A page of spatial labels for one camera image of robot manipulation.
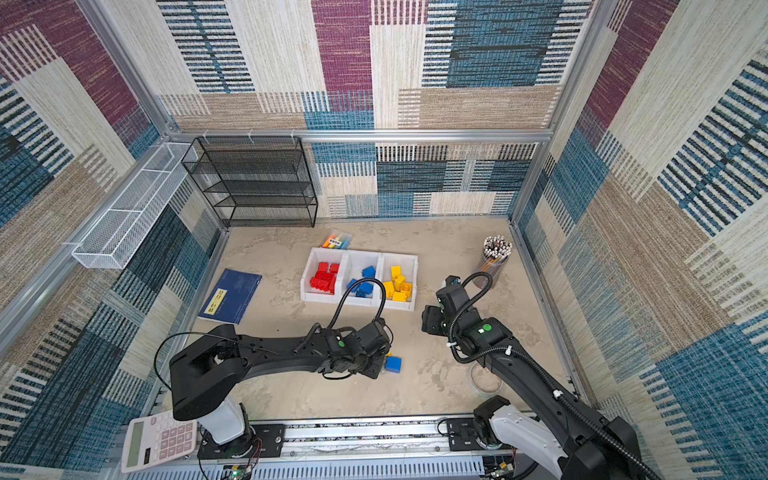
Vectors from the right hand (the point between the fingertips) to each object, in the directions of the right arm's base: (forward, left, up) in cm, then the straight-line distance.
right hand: (434, 320), depth 81 cm
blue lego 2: (+18, +23, -11) cm, 31 cm away
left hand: (-7, +15, -10) cm, 19 cm away
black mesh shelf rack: (+53, +59, +7) cm, 80 cm away
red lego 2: (+26, +34, -10) cm, 44 cm away
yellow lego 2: (+13, +9, -9) cm, 18 cm away
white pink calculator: (-24, +69, -8) cm, 73 cm away
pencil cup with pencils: (+18, -19, +7) cm, 27 cm away
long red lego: (+18, +34, -8) cm, 39 cm away
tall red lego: (+22, +34, -9) cm, 42 cm away
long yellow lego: (+17, +9, -7) cm, 20 cm away
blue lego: (+23, +18, -9) cm, 30 cm away
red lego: (+25, +30, -9) cm, 40 cm away
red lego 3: (+17, +30, -8) cm, 36 cm away
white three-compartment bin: (+26, +24, -8) cm, 37 cm away
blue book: (+16, +64, -10) cm, 67 cm away
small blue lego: (+17, +20, -10) cm, 28 cm away
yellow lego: (+23, +9, -10) cm, 27 cm away
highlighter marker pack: (+38, +30, -9) cm, 49 cm away
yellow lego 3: (+15, +6, -7) cm, 18 cm away
